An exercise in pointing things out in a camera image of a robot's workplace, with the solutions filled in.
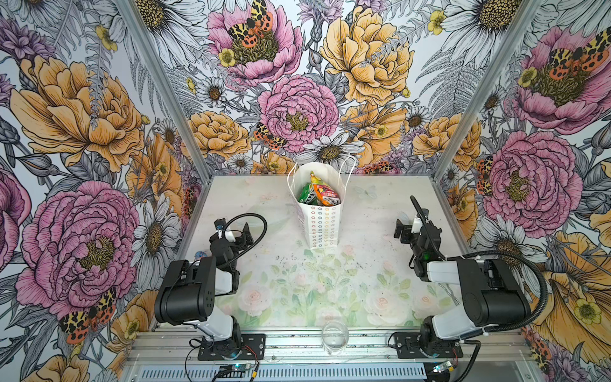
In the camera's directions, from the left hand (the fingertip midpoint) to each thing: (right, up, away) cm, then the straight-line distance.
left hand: (237, 231), depth 93 cm
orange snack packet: (+34, +14, -6) cm, 37 cm away
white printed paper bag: (+32, +4, -10) cm, 34 cm away
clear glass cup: (+36, -32, -15) cm, 50 cm away
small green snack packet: (+27, +14, -4) cm, 31 cm away
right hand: (+67, +2, +1) cm, 67 cm away
